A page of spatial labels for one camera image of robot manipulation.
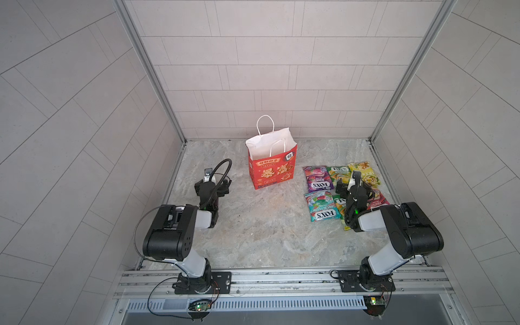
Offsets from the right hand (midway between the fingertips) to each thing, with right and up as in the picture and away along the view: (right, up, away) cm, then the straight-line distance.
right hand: (351, 177), depth 93 cm
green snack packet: (-5, +2, +5) cm, 8 cm away
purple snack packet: (-15, -1, +3) cm, 15 cm away
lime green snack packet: (-7, -11, -5) cm, 14 cm away
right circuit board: (-2, -40, -25) cm, 48 cm away
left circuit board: (-60, -38, -29) cm, 77 cm away
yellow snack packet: (+10, +2, +6) cm, 12 cm away
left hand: (-64, +1, +1) cm, 64 cm away
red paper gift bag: (-37, +10, -14) cm, 41 cm away
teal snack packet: (-15, -12, -6) cm, 20 cm away
